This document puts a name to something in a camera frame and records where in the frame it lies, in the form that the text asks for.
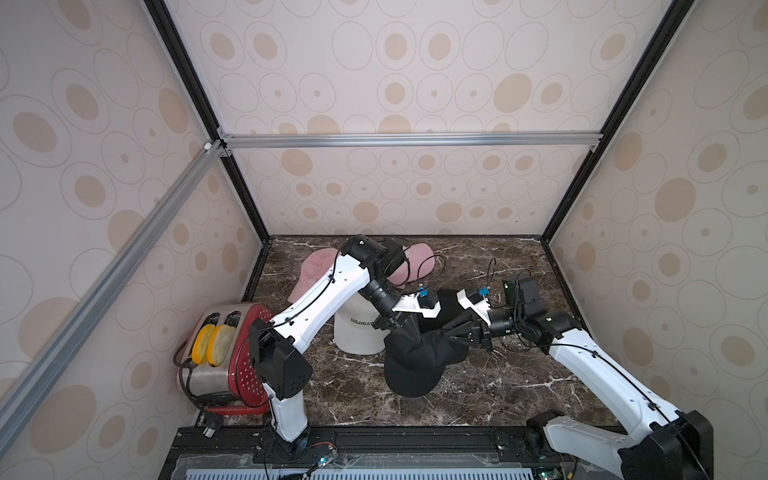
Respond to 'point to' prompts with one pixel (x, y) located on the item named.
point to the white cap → (354, 331)
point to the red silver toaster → (233, 388)
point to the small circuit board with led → (331, 455)
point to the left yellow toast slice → (200, 347)
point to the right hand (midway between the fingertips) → (446, 338)
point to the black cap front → (415, 368)
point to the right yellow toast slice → (220, 344)
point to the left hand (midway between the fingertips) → (421, 333)
